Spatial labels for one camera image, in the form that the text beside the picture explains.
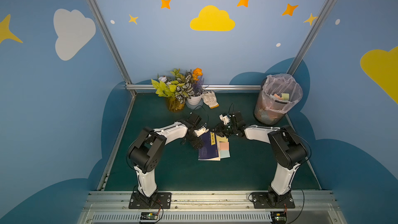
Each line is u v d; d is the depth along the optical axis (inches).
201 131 34.3
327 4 30.1
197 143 33.1
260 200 29.1
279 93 40.0
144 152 19.3
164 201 29.3
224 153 34.9
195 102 44.3
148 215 28.2
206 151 35.3
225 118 36.3
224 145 36.3
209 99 46.7
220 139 36.4
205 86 42.9
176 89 35.6
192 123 30.0
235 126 30.7
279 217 28.3
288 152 19.8
